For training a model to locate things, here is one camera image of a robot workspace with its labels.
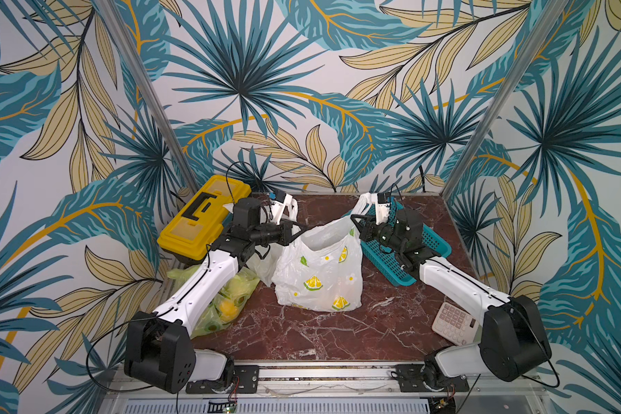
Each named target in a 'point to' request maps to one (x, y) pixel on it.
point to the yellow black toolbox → (191, 232)
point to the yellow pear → (228, 310)
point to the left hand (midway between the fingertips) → (305, 230)
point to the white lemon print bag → (321, 269)
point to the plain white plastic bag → (263, 261)
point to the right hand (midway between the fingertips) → (353, 215)
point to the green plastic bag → (231, 301)
